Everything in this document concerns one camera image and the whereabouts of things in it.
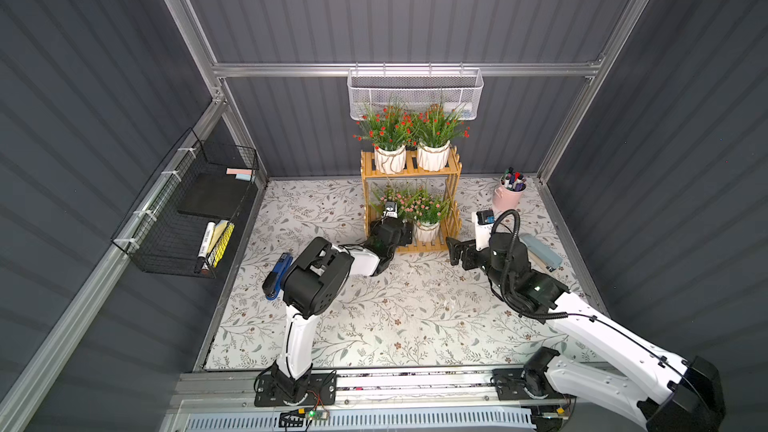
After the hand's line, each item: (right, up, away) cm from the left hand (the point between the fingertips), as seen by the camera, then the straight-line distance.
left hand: (394, 220), depth 99 cm
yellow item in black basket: (-42, -2, -29) cm, 51 cm away
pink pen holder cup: (+39, +7, +6) cm, 40 cm away
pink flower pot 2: (+9, +4, -9) cm, 13 cm away
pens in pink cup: (+42, +13, +3) cm, 44 cm away
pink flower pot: (-4, +8, -7) cm, 11 cm away
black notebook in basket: (-46, +8, -24) cm, 53 cm away
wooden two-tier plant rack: (+18, -2, -7) cm, 19 cm away
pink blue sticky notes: (-44, +14, -15) cm, 49 cm away
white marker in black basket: (-44, -4, -31) cm, 54 cm away
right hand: (+19, -3, -23) cm, 30 cm away
